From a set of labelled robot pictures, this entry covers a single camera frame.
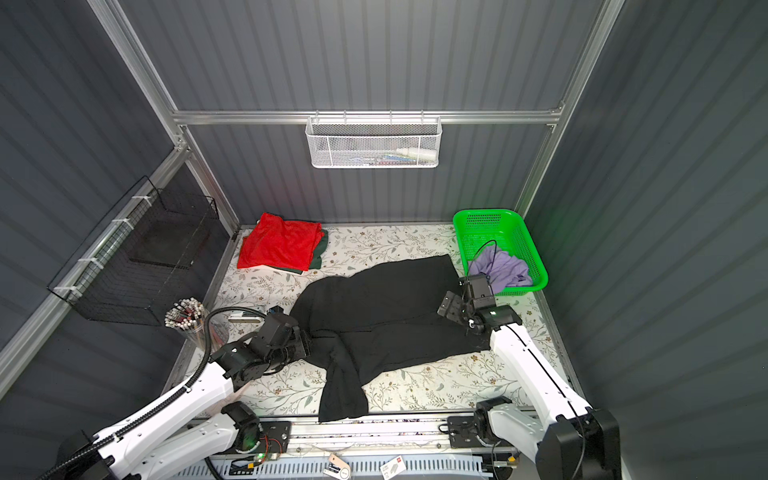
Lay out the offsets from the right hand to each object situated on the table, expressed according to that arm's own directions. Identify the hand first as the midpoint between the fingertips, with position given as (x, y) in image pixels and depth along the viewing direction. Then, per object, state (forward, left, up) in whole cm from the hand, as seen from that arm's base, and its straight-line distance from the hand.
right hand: (460, 310), depth 83 cm
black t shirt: (+1, +32, -12) cm, 34 cm away
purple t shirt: (+20, -18, -7) cm, 27 cm away
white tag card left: (-36, +32, -8) cm, 49 cm away
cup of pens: (-4, +74, +6) cm, 74 cm away
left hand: (-9, +43, -3) cm, 44 cm away
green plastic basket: (+41, -14, -9) cm, 44 cm away
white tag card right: (-36, +19, -10) cm, 42 cm away
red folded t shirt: (+32, +63, -5) cm, 71 cm away
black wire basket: (+1, +83, +19) cm, 85 cm away
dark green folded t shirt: (+25, +47, -9) cm, 54 cm away
